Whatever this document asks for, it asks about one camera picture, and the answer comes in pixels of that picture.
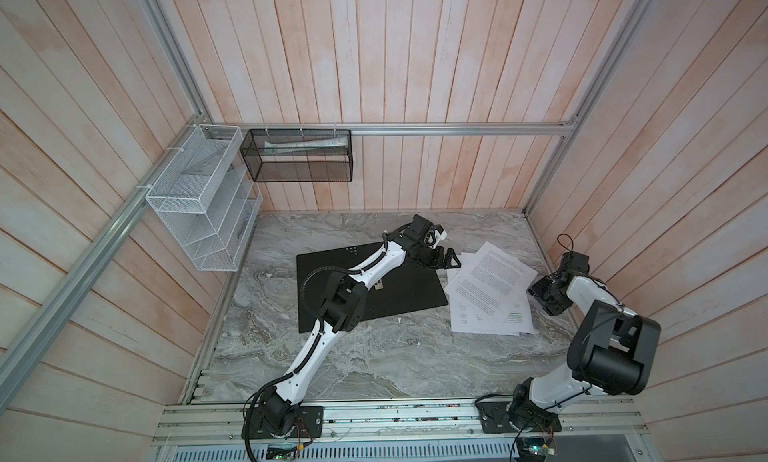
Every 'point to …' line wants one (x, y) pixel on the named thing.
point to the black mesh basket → (298, 155)
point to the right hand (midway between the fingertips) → (537, 294)
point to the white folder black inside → (409, 286)
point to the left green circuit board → (276, 453)
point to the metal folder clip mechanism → (379, 284)
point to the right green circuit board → (534, 448)
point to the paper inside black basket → (298, 146)
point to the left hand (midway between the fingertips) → (450, 269)
